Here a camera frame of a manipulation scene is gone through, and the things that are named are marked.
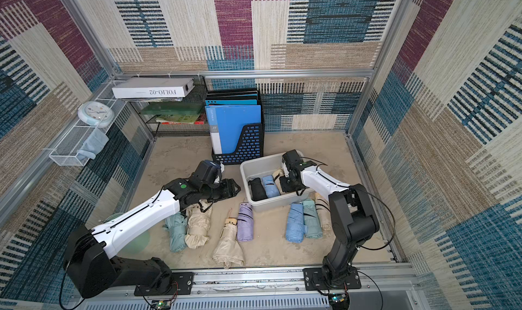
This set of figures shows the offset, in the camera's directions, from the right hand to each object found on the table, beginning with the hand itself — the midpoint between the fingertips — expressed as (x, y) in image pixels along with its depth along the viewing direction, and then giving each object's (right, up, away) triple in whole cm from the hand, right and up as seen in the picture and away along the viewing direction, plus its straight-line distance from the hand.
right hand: (286, 184), depth 94 cm
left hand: (-21, 0, -14) cm, 25 cm away
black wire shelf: (-48, +32, +8) cm, 58 cm away
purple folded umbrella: (-18, -14, -10) cm, 25 cm away
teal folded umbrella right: (+9, -13, -9) cm, 19 cm away
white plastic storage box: (-9, +8, +1) cm, 12 cm away
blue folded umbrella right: (+3, -16, -11) cm, 20 cm away
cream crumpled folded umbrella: (-36, -14, -11) cm, 41 cm away
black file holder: (-16, +19, +1) cm, 25 cm away
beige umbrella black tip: (-4, +4, +4) cm, 7 cm away
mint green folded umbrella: (-45, -15, -12) cm, 49 cm away
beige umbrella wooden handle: (-23, -23, -18) cm, 37 cm away
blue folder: (-27, +28, -3) cm, 39 cm away
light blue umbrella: (-7, -1, +2) cm, 7 cm away
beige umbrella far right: (+15, -10, -8) cm, 20 cm away
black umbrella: (-13, -3, 0) cm, 14 cm away
